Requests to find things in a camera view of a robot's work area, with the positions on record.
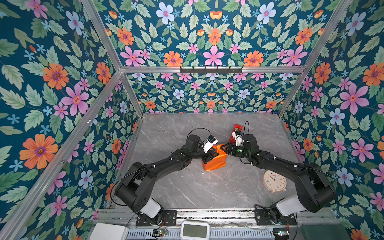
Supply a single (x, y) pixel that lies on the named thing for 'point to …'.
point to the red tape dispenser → (236, 127)
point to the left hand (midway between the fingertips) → (218, 149)
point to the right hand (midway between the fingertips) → (223, 146)
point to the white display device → (193, 230)
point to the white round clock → (274, 182)
